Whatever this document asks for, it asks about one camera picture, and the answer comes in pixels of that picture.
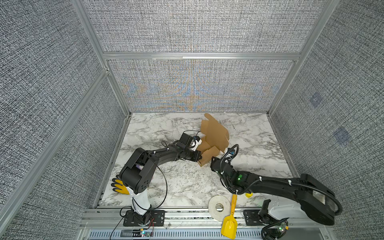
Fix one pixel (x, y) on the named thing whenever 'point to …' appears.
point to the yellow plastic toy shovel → (228, 223)
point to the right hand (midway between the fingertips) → (213, 159)
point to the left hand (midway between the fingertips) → (201, 158)
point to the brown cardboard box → (216, 141)
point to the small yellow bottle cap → (248, 195)
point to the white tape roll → (219, 216)
